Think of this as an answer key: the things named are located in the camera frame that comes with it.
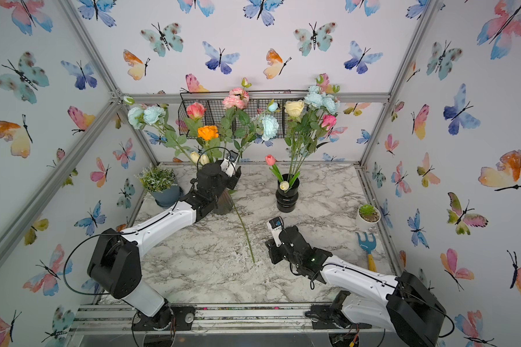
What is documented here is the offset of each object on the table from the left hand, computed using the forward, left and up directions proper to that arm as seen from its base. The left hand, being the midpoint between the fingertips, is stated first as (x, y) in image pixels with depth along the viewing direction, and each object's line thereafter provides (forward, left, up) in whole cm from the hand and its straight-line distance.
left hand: (233, 161), depth 83 cm
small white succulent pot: (-14, -54, -21) cm, 60 cm away
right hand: (-24, -13, -18) cm, 33 cm away
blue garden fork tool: (-24, -54, -26) cm, 64 cm away
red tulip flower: (-1, -14, +2) cm, 14 cm away
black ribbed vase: (-5, -21, -20) cm, 30 cm away
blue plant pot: (0, +33, -23) cm, 40 cm away
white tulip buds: (-1, +10, +2) cm, 11 cm away
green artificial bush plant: (+2, +34, -12) cm, 36 cm away
